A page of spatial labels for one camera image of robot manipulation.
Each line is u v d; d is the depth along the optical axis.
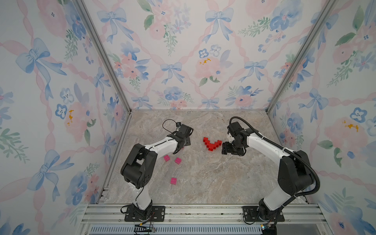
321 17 0.72
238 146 0.75
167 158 0.93
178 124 0.85
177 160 0.91
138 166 0.49
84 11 0.70
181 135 0.75
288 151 0.49
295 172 0.46
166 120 0.79
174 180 0.84
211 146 0.96
